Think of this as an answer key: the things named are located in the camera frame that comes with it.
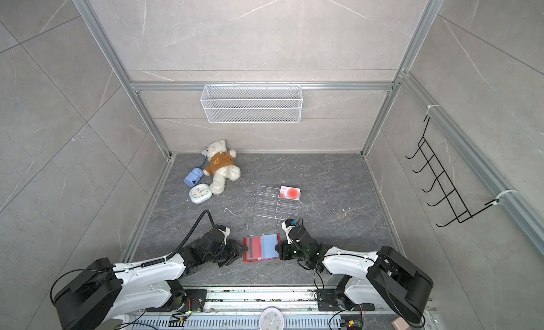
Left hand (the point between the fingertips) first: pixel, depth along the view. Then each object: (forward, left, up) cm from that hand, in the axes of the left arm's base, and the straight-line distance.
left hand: (248, 247), depth 83 cm
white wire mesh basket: (+60, -2, +27) cm, 66 cm away
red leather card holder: (0, -5, -3) cm, 6 cm away
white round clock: (-24, -9, -1) cm, 26 cm away
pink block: (-27, -51, 0) cm, 57 cm away
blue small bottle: (+36, +29, +1) cm, 46 cm away
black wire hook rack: (+3, -66, +30) cm, 72 cm away
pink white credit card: (+22, -18, +6) cm, 29 cm away
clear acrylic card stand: (+21, -9, -3) cm, 23 cm away
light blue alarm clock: (+27, +25, -2) cm, 37 cm away
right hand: (0, -11, -2) cm, 11 cm away
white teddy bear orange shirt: (+40, +15, +4) cm, 43 cm away
